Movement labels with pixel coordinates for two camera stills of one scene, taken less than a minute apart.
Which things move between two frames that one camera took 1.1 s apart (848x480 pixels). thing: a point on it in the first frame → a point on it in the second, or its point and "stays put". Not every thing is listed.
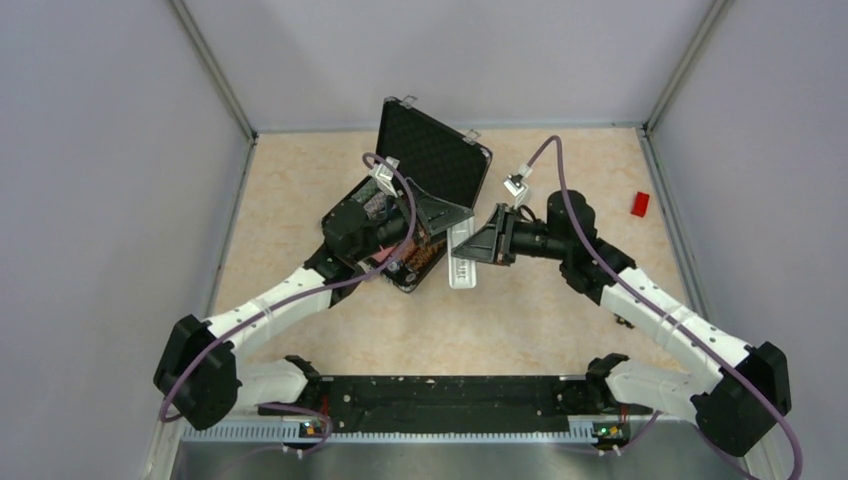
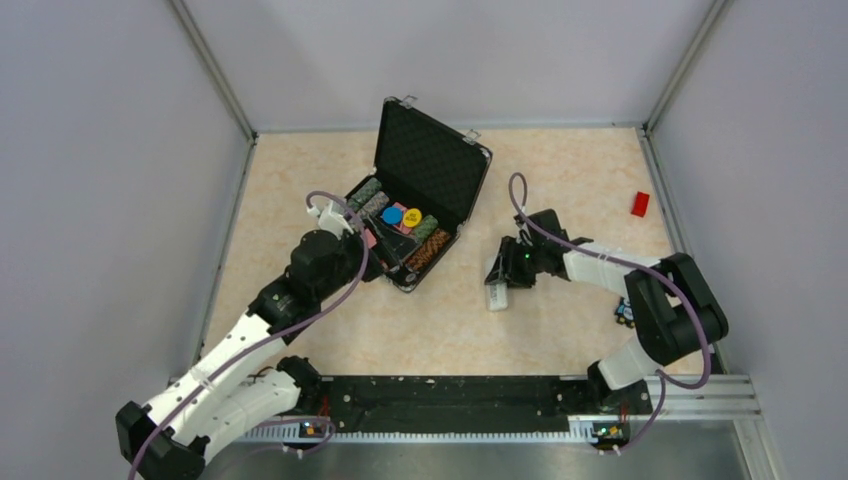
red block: [640, 204] stays put
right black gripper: [494, 243] → [506, 269]
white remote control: [462, 273] → [497, 298]
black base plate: [457, 403] stays put
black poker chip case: [419, 144] stays put
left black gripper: [432, 214] → [380, 255]
